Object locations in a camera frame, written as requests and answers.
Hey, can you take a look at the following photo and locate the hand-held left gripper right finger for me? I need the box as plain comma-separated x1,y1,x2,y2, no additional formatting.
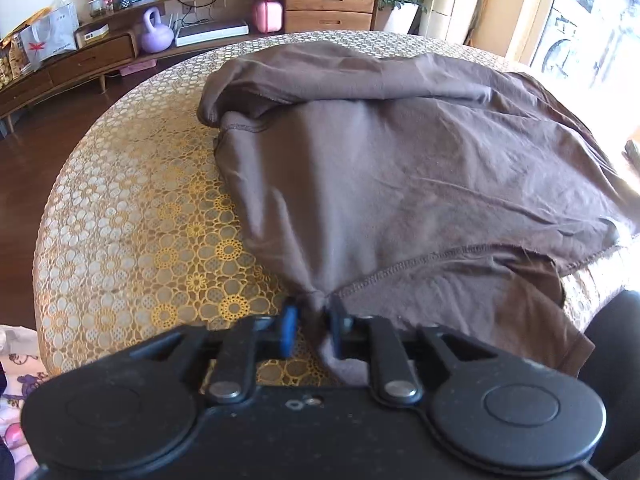
325,295,502,407

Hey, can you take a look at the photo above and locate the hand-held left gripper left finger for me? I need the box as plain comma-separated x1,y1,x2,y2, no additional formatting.
127,304,301,407

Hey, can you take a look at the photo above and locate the brown garment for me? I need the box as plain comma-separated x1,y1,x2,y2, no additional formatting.
197,41,640,389

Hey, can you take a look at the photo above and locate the white printed cloth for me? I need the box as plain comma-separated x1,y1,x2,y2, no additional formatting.
0,324,52,480

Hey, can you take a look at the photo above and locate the white flat box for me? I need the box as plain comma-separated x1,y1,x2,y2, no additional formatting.
174,19,250,47

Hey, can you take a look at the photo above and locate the pink carry case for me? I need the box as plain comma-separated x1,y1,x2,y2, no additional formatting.
251,0,286,35

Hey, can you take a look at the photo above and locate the wooden television stand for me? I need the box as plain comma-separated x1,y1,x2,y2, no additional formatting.
0,0,382,137

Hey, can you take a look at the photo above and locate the purple kettlebell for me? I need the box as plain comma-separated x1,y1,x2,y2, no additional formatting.
139,7,175,55

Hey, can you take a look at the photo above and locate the cream standing air conditioner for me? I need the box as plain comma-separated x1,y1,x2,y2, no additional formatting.
419,0,494,44

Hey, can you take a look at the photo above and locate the small white box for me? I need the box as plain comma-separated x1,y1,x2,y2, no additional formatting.
74,26,110,49

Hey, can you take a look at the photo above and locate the white washing machine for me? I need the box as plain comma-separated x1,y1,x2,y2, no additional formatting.
529,9,602,82

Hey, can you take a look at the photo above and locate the grey shopping bag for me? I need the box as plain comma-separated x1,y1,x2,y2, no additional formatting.
17,2,81,64

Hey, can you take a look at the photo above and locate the jar of golden balls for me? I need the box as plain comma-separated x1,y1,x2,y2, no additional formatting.
0,35,27,82

